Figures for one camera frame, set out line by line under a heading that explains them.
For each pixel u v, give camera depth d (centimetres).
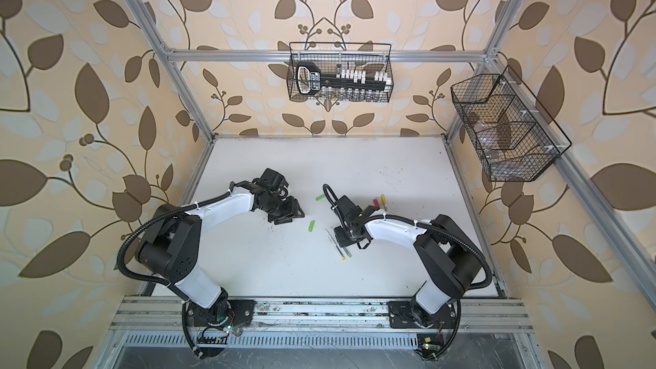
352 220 68
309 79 84
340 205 71
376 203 99
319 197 101
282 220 83
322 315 75
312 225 93
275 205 77
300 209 87
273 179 76
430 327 72
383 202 99
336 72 80
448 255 45
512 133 74
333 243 88
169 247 46
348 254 86
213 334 74
